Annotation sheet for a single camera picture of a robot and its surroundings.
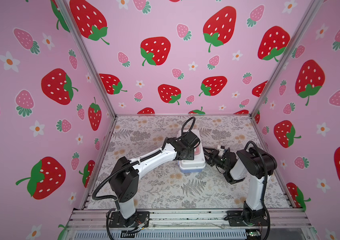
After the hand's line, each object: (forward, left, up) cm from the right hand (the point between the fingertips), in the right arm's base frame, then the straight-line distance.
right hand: (202, 152), depth 92 cm
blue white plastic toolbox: (-11, +3, +3) cm, 11 cm away
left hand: (-7, +7, +6) cm, 11 cm away
